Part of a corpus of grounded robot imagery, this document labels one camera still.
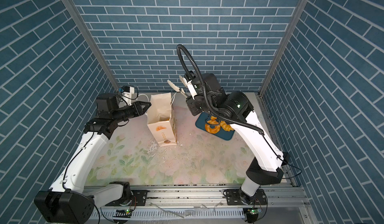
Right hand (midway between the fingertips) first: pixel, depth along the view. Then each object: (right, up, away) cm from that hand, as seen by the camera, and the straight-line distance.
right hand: (189, 95), depth 60 cm
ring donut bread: (+14, -15, +41) cm, 46 cm away
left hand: (-20, -3, +12) cm, 24 cm away
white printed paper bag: (-15, -11, +13) cm, 22 cm away
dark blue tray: (+5, -16, +43) cm, 46 cm away
